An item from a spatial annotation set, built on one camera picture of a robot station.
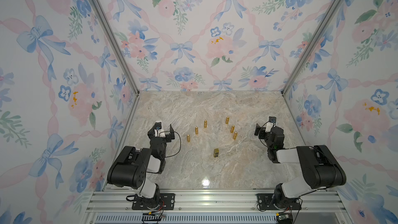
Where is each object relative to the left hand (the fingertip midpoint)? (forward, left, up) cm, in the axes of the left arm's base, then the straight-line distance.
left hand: (163, 125), depth 90 cm
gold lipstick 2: (0, -19, -6) cm, 20 cm away
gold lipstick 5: (+2, -41, -7) cm, 41 cm away
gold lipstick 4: (+8, -38, -7) cm, 40 cm away
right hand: (+3, -61, -3) cm, 61 cm away
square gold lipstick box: (-14, -30, -6) cm, 34 cm away
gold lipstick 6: (-3, -42, -7) cm, 43 cm away
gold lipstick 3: (+5, -24, -7) cm, 26 cm away
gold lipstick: (-5, -14, -7) cm, 16 cm away
